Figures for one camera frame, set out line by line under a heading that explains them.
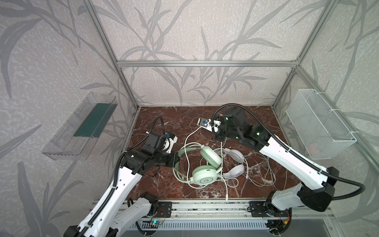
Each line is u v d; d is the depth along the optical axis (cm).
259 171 87
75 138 64
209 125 54
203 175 55
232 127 50
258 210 74
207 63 94
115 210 41
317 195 41
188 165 59
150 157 49
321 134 59
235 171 79
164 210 73
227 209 75
